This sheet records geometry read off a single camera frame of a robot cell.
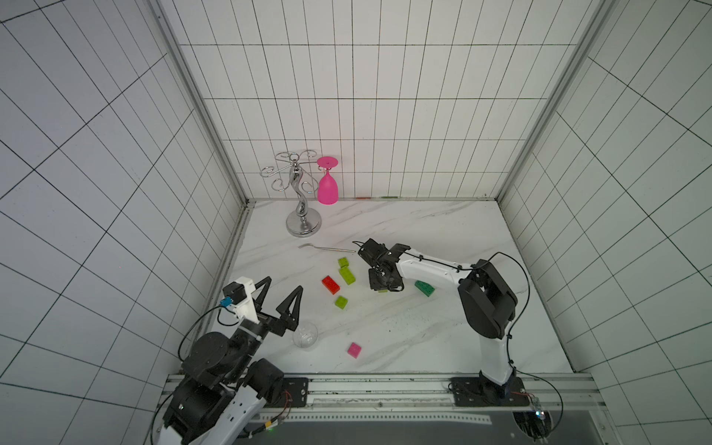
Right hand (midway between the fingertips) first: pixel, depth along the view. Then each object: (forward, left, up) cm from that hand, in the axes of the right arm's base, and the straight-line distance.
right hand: (380, 276), depth 94 cm
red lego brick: (-4, +17, -1) cm, 17 cm away
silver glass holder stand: (+23, +32, +1) cm, 40 cm away
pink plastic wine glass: (+26, +21, +15) cm, 37 cm away
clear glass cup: (-21, +23, -1) cm, 31 cm away
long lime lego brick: (0, +12, 0) cm, 12 cm away
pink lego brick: (-24, +7, -1) cm, 25 cm away
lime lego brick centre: (-10, +13, -1) cm, 16 cm away
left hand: (-19, +23, +27) cm, 40 cm away
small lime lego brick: (+5, +14, 0) cm, 15 cm away
